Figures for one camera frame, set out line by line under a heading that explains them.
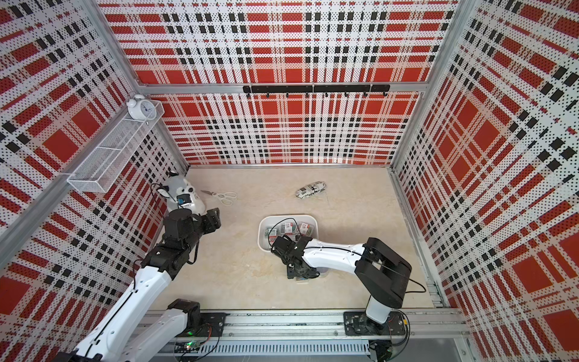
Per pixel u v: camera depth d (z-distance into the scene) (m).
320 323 0.75
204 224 0.69
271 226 0.97
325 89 0.90
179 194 0.67
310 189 1.08
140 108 0.80
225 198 1.08
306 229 0.91
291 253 0.62
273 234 0.93
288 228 0.94
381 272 0.45
